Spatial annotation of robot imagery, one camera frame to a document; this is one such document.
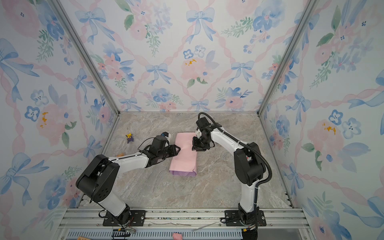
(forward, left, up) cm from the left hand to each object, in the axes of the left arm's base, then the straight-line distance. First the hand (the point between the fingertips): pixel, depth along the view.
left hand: (180, 148), depth 91 cm
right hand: (0, -8, +1) cm, 8 cm away
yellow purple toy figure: (+11, +36, -5) cm, 38 cm away
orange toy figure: (-2, +37, -5) cm, 37 cm away
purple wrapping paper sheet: (-9, -3, -1) cm, 10 cm away
